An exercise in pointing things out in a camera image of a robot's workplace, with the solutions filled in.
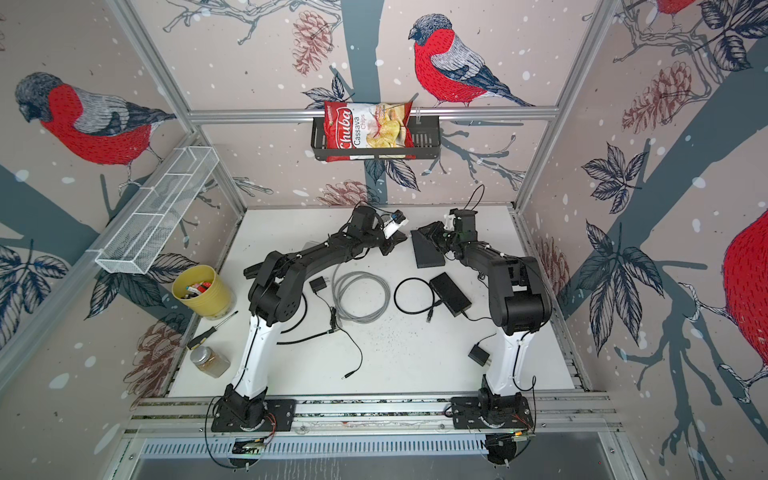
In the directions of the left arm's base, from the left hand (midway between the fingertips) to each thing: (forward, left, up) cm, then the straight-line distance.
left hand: (404, 234), depth 97 cm
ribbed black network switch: (-15, -14, -11) cm, 24 cm away
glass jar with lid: (-38, +51, -4) cm, 64 cm away
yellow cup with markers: (-21, +57, +1) cm, 61 cm away
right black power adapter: (-35, -20, -11) cm, 42 cm away
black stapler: (-8, +51, -9) cm, 53 cm away
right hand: (0, -4, -1) cm, 4 cm away
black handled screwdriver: (-30, +61, -12) cm, 69 cm away
